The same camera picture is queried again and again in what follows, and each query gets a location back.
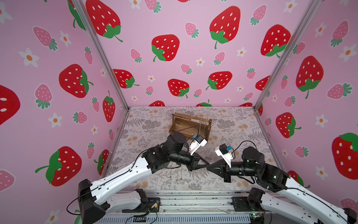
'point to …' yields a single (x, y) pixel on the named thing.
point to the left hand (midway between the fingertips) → (209, 166)
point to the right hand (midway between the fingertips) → (209, 165)
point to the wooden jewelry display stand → (189, 126)
